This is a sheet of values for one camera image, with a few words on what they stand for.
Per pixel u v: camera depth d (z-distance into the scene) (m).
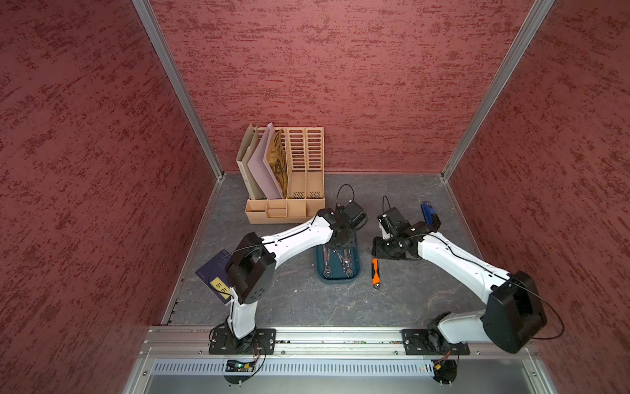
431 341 0.65
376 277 0.87
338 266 0.90
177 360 0.71
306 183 1.17
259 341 0.74
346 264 0.90
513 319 0.41
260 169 0.88
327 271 0.88
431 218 1.01
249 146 0.88
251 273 0.47
